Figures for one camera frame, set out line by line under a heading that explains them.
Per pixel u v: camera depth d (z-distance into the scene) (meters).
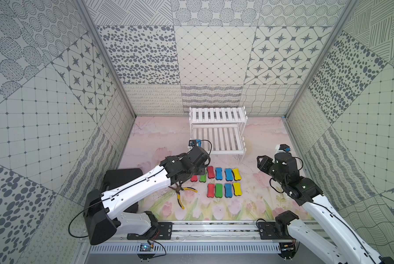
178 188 0.86
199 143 0.90
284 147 0.66
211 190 0.86
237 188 0.86
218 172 0.92
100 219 0.38
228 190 0.86
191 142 0.69
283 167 0.57
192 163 0.55
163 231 0.74
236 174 0.91
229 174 0.93
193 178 0.93
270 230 0.74
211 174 0.92
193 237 0.73
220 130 0.97
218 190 0.88
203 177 0.90
